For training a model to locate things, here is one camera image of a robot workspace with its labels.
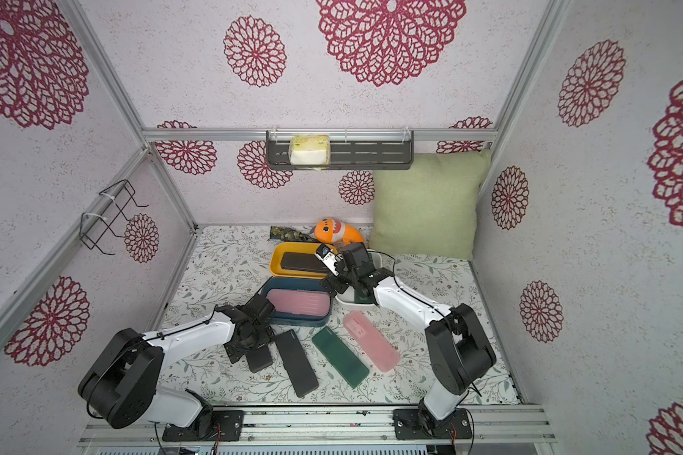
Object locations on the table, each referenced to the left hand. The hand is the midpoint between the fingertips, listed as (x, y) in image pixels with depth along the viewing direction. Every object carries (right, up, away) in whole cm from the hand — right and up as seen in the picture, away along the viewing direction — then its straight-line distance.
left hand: (259, 345), depth 89 cm
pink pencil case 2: (+37, 0, -1) cm, 37 cm away
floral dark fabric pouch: (+5, +36, +24) cm, 44 cm away
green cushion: (+56, +44, +10) cm, 72 cm away
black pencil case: (+2, -2, -6) cm, 7 cm away
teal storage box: (+12, +8, 0) cm, 14 cm away
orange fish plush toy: (+22, +38, +20) cm, 48 cm away
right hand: (+23, +25, 0) cm, 34 cm away
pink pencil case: (+12, +12, +9) cm, 19 cm away
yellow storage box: (+7, +31, +24) cm, 40 cm away
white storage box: (+36, +27, -14) cm, 47 cm away
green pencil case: (+32, +14, +6) cm, 35 cm away
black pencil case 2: (+12, -4, -5) cm, 14 cm away
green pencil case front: (+26, -2, -3) cm, 26 cm away
